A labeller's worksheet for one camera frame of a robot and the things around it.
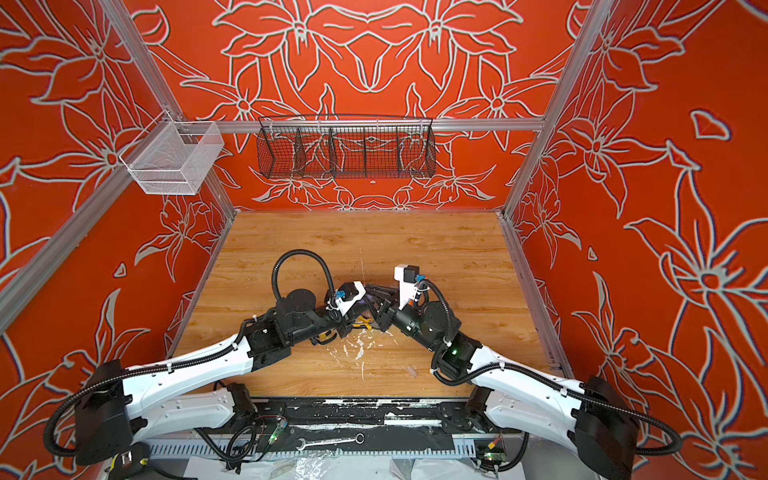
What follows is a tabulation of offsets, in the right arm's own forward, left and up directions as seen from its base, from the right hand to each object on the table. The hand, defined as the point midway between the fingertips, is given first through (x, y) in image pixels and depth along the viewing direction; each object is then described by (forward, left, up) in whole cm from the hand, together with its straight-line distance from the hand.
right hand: (358, 293), depth 65 cm
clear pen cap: (-9, -13, -27) cm, 31 cm away
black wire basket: (+56, +7, +2) cm, 56 cm away
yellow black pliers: (-5, -2, -3) cm, 6 cm away
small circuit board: (-28, -31, -28) cm, 51 cm away
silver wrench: (-24, +1, -27) cm, 36 cm away
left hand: (+2, -2, -5) cm, 6 cm away
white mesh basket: (+47, +60, +5) cm, 77 cm away
